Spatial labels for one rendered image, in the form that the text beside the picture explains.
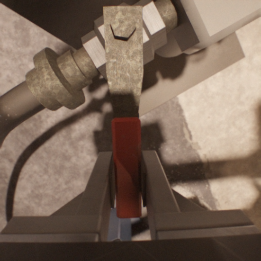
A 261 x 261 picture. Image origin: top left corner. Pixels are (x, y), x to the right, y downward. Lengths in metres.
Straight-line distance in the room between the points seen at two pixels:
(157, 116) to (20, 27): 0.50
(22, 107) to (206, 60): 0.56
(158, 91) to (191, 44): 0.44
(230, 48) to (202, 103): 0.19
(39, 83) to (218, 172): 0.69
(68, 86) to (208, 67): 0.54
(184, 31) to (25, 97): 0.15
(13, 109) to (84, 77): 0.07
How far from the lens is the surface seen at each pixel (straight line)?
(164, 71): 0.61
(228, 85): 0.69
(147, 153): 0.15
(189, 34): 0.18
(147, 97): 0.61
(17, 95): 0.18
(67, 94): 0.16
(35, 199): 0.82
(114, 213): 0.72
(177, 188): 0.74
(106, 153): 0.15
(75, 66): 0.17
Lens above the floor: 0.61
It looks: 75 degrees down
